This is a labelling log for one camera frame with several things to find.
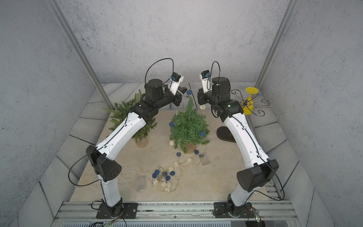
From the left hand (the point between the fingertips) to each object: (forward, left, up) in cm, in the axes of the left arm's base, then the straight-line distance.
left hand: (188, 88), depth 70 cm
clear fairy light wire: (-27, +35, -44) cm, 62 cm away
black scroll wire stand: (+4, -27, -43) cm, 51 cm away
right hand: (+1, -7, -1) cm, 7 cm away
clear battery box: (-30, +27, -44) cm, 60 cm away
